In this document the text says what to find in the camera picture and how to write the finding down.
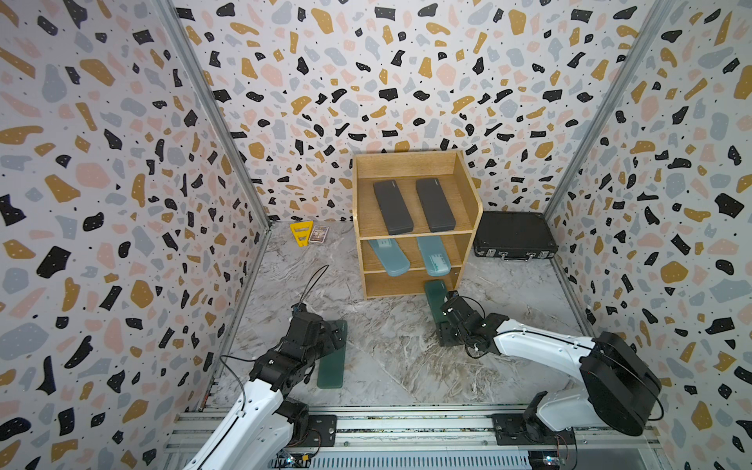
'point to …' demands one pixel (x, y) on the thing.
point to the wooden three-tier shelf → (415, 213)
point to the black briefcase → (514, 235)
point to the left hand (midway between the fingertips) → (333, 334)
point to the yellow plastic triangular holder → (302, 231)
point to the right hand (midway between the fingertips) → (445, 329)
